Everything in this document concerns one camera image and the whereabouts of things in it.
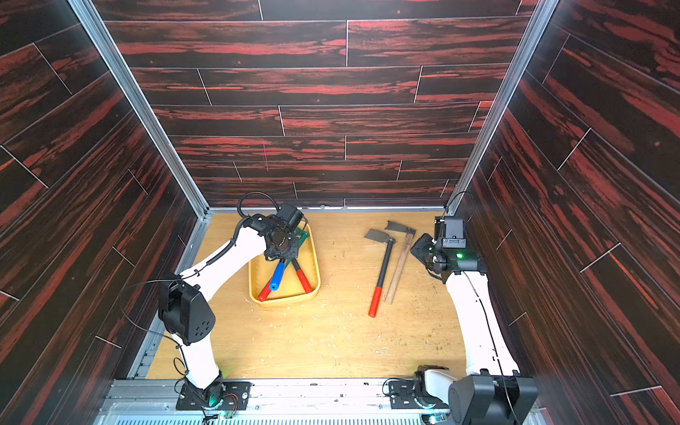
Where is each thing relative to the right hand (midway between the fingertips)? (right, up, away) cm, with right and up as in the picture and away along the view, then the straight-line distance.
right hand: (425, 247), depth 79 cm
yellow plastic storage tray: (-43, -16, +13) cm, 47 cm away
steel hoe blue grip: (-47, -9, +8) cm, 48 cm away
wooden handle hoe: (-1, -7, +23) cm, 24 cm away
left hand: (-42, -2, +9) cm, 43 cm away
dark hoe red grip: (-13, -18, +14) cm, 26 cm away
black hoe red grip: (-40, -11, +15) cm, 44 cm away
